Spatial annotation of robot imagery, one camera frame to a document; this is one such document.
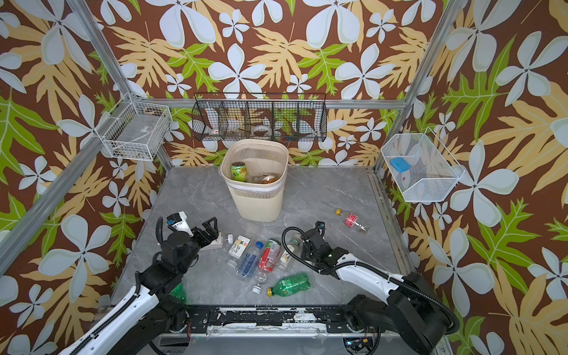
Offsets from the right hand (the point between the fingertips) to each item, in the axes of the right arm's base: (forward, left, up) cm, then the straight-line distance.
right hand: (304, 246), depth 88 cm
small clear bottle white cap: (-12, +17, -1) cm, 21 cm away
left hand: (+3, +35, +16) cm, 39 cm away
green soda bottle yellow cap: (-16, +6, +2) cm, 17 cm away
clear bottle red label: (+11, -21, +3) cm, 24 cm away
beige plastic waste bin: (+33, +22, +11) cm, 41 cm away
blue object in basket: (+24, -38, +23) cm, 50 cm away
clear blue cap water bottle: (-8, +22, +2) cm, 24 cm away
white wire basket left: (+34, +67, +32) cm, 82 cm away
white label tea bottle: (-2, +27, +2) cm, 27 cm away
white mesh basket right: (+21, -46, +23) cm, 56 cm away
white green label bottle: (-7, +7, +2) cm, 10 cm away
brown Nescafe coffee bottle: (+23, +16, +16) cm, 32 cm away
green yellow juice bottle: (+22, +26, +21) cm, 40 cm away
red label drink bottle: (-4, +14, +2) cm, 15 cm away
